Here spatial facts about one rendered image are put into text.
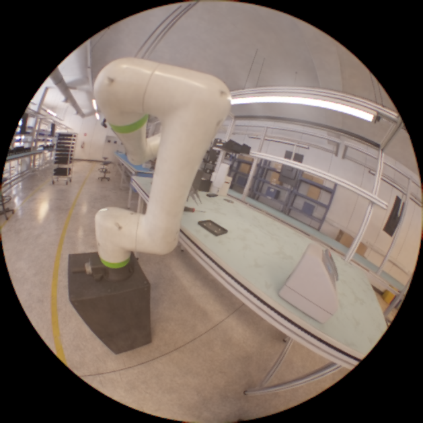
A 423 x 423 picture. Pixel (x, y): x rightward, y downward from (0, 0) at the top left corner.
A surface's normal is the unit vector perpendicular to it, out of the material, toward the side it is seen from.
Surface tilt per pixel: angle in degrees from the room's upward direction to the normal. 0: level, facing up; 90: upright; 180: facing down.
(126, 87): 118
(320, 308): 90
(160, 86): 105
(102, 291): 0
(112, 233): 87
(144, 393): 0
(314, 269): 90
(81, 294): 0
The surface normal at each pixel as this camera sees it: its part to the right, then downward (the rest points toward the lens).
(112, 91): 0.16, 0.85
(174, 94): 0.08, 0.70
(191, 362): 0.29, -0.91
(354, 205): -0.70, 0.00
